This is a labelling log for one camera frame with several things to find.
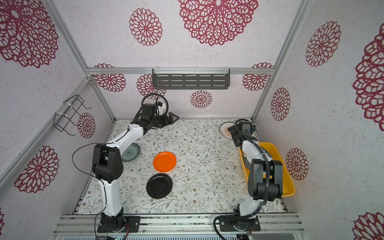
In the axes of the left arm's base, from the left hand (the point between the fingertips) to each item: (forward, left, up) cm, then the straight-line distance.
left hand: (173, 121), depth 93 cm
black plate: (-34, +8, -19) cm, 39 cm away
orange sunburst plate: (+8, -36, -20) cm, 42 cm away
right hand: (-4, -37, -3) cm, 37 cm away
